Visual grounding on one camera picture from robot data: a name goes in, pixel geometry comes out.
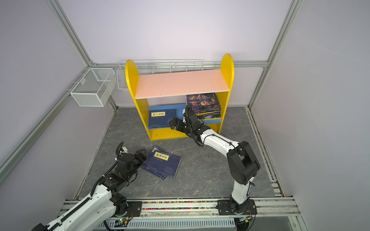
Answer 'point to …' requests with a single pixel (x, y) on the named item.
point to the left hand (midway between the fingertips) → (144, 154)
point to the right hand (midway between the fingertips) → (174, 125)
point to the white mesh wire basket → (94, 88)
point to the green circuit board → (120, 223)
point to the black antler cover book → (210, 115)
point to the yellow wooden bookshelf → (175, 103)
